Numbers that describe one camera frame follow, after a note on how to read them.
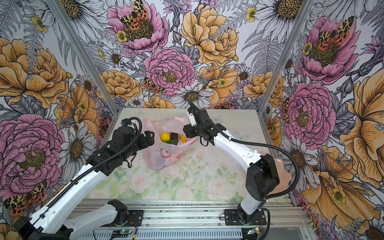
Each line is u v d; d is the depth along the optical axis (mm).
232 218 739
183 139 1017
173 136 1022
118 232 720
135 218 743
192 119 746
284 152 441
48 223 380
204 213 778
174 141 975
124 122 631
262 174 445
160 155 796
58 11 722
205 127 636
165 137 997
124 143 527
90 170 449
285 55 894
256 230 713
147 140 662
